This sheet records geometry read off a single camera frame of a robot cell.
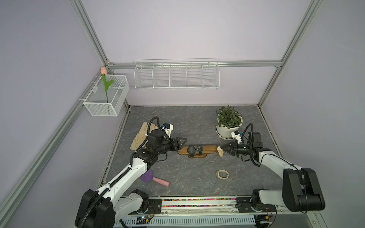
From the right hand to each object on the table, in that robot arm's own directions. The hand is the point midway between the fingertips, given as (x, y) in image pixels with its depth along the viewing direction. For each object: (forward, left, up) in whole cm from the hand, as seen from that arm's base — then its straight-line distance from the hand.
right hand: (220, 147), depth 84 cm
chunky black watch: (-1, +17, -2) cm, 17 cm away
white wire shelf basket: (+47, +27, +19) cm, 57 cm away
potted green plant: (+16, -7, +6) cm, 18 cm away
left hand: (0, +22, +7) cm, 23 cm away
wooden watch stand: (0, +8, -3) cm, 9 cm away
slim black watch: (0, +12, -2) cm, 13 cm away
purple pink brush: (-14, +43, -9) cm, 46 cm away
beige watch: (-2, +1, 0) cm, 2 cm away
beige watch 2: (-13, +2, -9) cm, 16 cm away
